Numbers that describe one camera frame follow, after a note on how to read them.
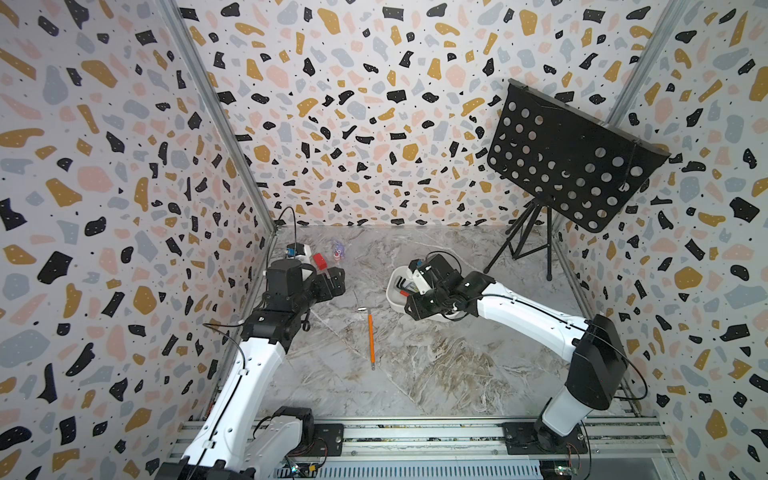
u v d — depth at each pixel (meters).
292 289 0.56
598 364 0.44
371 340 0.92
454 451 0.73
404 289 1.00
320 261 1.10
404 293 0.99
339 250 1.10
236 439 0.40
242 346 0.48
